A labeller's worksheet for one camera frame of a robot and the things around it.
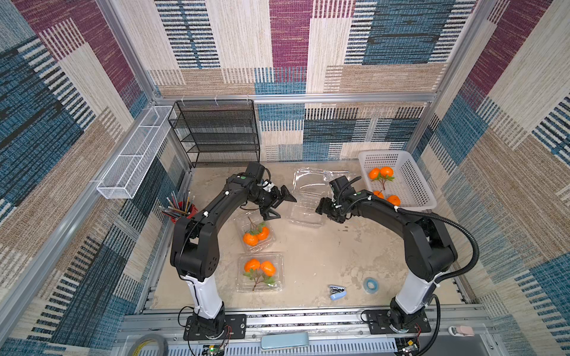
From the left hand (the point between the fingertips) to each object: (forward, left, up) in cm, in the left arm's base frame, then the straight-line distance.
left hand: (290, 207), depth 85 cm
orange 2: (+14, -41, -11) cm, 44 cm away
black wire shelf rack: (+43, +34, +6) cm, 56 cm away
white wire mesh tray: (+3, +53, +17) cm, 55 cm away
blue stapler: (-26, -16, -15) cm, 34 cm away
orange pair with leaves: (+27, -45, -11) cm, 54 cm away
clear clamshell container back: (+19, -18, -3) cm, 26 cm away
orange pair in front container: (-19, +12, -13) cm, 26 cm away
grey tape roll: (-40, +48, -14) cm, 64 cm away
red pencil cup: (+5, +43, -8) cm, 43 cm away
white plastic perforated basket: (+21, -57, -13) cm, 62 cm away
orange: (+12, -47, -12) cm, 50 cm away
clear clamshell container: (-1, +16, -10) cm, 19 cm away
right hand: (+2, -14, -9) cm, 17 cm away
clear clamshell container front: (-23, +17, -16) cm, 33 cm away
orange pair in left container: (-8, +15, -10) cm, 20 cm away
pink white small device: (-39, -51, -12) cm, 65 cm away
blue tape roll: (-24, -28, -16) cm, 40 cm away
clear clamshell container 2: (+17, -9, -8) cm, 21 cm away
